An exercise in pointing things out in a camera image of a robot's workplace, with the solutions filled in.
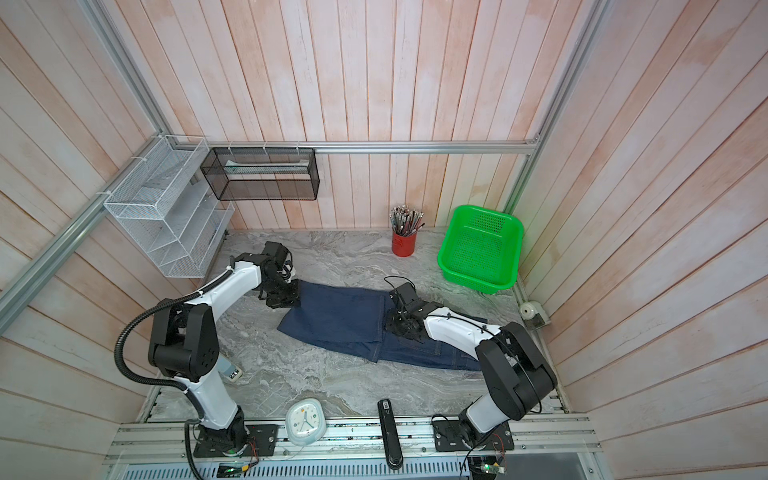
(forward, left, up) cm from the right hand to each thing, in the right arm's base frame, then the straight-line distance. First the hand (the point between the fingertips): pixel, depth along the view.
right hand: (390, 323), depth 92 cm
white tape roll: (+4, -46, -1) cm, 46 cm away
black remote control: (-35, -1, +2) cm, 35 cm away
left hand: (+3, +28, +4) cm, 29 cm away
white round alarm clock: (-28, +21, 0) cm, 35 cm away
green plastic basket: (+34, -36, -3) cm, 49 cm away
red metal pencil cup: (+30, -5, +3) cm, 30 cm away
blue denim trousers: (+1, +10, 0) cm, 10 cm away
